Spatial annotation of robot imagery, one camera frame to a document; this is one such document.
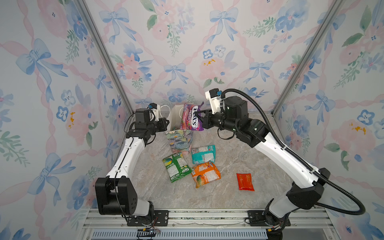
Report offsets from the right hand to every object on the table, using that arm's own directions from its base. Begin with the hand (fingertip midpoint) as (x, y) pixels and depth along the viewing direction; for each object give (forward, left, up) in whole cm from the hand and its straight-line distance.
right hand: (195, 112), depth 63 cm
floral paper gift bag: (+3, +9, -25) cm, 27 cm away
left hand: (+10, +14, -15) cm, 23 cm away
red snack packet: (-14, -29, -41) cm, 52 cm away
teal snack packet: (+1, -5, -38) cm, 38 cm away
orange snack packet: (-11, -5, -39) cm, 40 cm away
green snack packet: (-7, +11, -38) cm, 40 cm away
